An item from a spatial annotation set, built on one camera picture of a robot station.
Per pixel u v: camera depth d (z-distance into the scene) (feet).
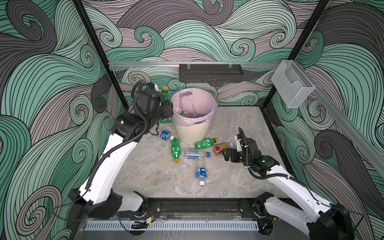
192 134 2.86
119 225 2.28
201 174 2.61
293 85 2.55
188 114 3.12
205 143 3.05
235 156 2.34
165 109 1.77
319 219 1.25
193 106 3.31
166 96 2.07
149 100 1.40
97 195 1.18
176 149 2.95
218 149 2.97
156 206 2.45
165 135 3.19
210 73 3.17
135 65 3.21
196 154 2.88
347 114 2.00
